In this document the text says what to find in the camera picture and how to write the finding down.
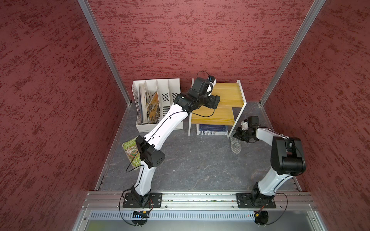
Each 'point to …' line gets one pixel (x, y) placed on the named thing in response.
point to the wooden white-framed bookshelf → (231, 95)
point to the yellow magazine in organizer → (152, 107)
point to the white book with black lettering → (202, 132)
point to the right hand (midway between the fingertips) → (233, 136)
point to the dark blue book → (213, 127)
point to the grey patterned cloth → (235, 144)
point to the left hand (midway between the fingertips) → (211, 100)
